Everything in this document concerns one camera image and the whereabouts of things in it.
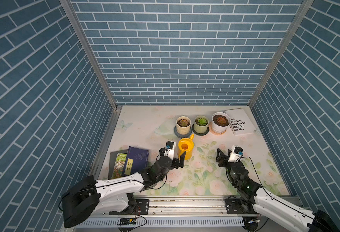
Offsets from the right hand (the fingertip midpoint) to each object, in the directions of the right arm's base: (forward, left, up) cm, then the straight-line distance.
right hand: (223, 150), depth 82 cm
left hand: (-4, +23, +3) cm, 24 cm away
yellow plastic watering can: (+3, +21, 0) cm, 21 cm away
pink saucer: (+19, +1, -10) cm, 22 cm away
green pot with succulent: (+22, +12, -3) cm, 25 cm away
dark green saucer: (+18, +10, -10) cm, 23 cm away
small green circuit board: (-36, +49, -14) cm, 62 cm away
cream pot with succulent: (+20, +24, -3) cm, 32 cm away
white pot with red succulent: (+23, -1, -2) cm, 24 cm away
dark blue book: (-7, +50, -5) cm, 51 cm away
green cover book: (-11, +61, -4) cm, 62 cm away
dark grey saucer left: (+15, +24, -10) cm, 30 cm away
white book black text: (+27, -18, -8) cm, 33 cm away
